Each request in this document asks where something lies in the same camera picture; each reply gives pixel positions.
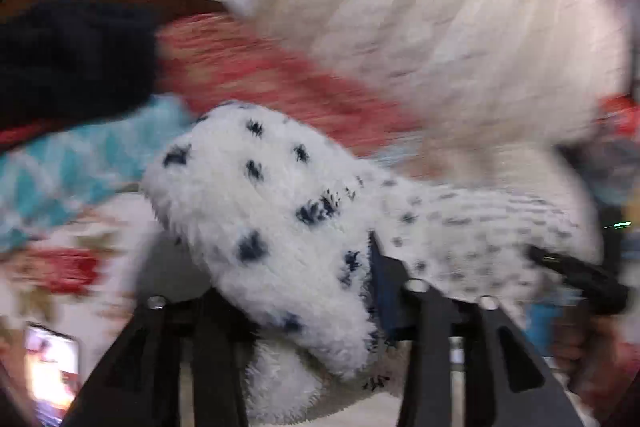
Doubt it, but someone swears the white fleece jacket navy pattern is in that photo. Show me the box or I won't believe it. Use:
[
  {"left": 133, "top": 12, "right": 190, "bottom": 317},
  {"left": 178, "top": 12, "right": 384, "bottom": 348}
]
[{"left": 142, "top": 103, "right": 601, "bottom": 426}]

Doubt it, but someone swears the white floral bedsheet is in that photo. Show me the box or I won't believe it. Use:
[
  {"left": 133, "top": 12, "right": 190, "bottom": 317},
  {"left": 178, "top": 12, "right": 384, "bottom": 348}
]
[{"left": 1, "top": 193, "right": 157, "bottom": 379}]

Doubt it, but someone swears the teal white patterned pillow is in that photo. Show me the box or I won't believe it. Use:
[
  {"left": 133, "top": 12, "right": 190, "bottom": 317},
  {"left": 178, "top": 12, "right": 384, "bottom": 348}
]
[{"left": 1, "top": 95, "right": 192, "bottom": 254}]

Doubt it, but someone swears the beige floral curtain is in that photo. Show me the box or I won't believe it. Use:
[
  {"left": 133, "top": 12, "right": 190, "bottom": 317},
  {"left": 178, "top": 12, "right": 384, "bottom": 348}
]
[{"left": 255, "top": 0, "right": 639, "bottom": 185}]

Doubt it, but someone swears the red floral quilt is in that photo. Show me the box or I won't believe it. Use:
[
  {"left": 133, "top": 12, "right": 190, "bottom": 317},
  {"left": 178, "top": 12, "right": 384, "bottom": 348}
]
[{"left": 157, "top": 14, "right": 419, "bottom": 156}]

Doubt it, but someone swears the dark navy fuzzy pillow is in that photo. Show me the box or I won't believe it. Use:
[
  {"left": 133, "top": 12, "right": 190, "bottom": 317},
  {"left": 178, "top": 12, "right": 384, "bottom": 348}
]
[{"left": 1, "top": 0, "right": 158, "bottom": 129}]

